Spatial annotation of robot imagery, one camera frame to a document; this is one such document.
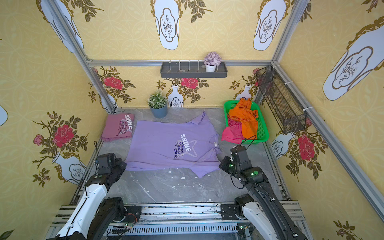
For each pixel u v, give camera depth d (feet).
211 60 2.68
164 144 3.30
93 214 1.64
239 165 1.89
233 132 3.12
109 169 2.07
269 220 1.77
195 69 3.04
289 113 2.86
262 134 3.21
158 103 3.43
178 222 2.35
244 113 3.49
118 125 3.49
